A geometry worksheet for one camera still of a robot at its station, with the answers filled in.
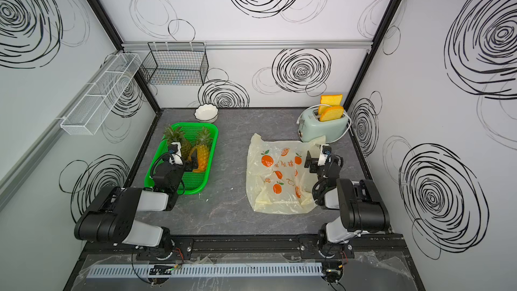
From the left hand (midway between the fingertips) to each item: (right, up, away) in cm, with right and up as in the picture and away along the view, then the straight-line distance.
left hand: (185, 149), depth 89 cm
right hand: (+61, -1, +1) cm, 61 cm away
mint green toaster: (+58, +10, +7) cm, 59 cm away
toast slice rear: (+68, +23, +8) cm, 72 cm away
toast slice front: (+66, +16, +2) cm, 68 cm away
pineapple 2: (+6, +3, +7) cm, 9 cm away
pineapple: (-2, +7, -2) cm, 7 cm away
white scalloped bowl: (+2, +18, +28) cm, 33 cm away
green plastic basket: (+7, -13, -6) cm, 16 cm away
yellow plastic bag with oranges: (+41, -13, -2) cm, 43 cm away
